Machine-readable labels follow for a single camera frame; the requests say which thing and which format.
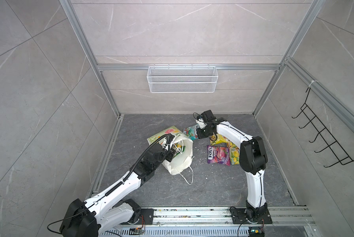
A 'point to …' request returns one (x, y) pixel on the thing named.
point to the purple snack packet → (218, 154)
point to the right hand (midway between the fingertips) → (198, 133)
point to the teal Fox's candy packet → (191, 132)
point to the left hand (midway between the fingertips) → (172, 139)
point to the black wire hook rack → (340, 153)
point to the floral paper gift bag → (179, 163)
